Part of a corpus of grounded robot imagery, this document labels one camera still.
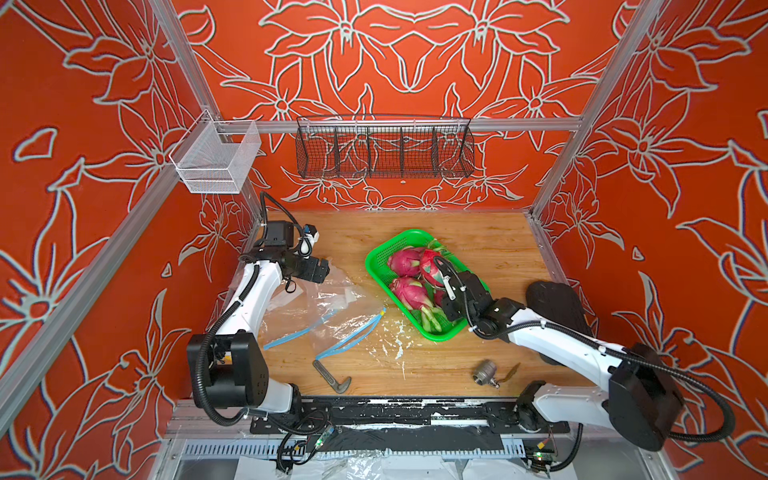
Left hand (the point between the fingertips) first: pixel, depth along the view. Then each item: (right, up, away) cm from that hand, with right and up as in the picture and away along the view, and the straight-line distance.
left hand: (311, 263), depth 87 cm
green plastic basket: (+20, -3, +13) cm, 24 cm away
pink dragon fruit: (+29, 0, +6) cm, 29 cm away
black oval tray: (+75, -12, +2) cm, 76 cm away
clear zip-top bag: (+11, -15, -5) cm, 19 cm away
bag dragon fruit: (+35, -1, -4) cm, 35 cm away
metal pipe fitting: (+48, -28, -11) cm, 57 cm away
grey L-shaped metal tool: (+10, -33, -9) cm, 35 cm away
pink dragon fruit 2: (+31, -9, -1) cm, 32 cm away
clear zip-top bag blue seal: (-7, -14, +5) cm, 17 cm away
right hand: (+40, -8, -2) cm, 41 cm away
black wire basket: (+22, +38, +10) cm, 45 cm away
